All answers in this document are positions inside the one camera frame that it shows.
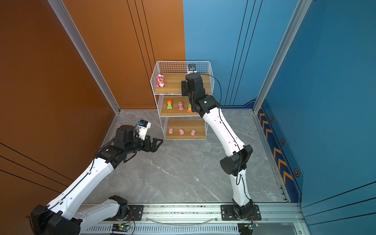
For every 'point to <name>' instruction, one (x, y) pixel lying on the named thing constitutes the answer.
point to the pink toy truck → (180, 106)
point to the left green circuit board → (122, 227)
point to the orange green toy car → (169, 105)
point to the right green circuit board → (251, 225)
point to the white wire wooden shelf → (178, 120)
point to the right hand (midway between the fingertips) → (188, 81)
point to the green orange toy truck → (189, 108)
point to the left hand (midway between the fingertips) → (156, 137)
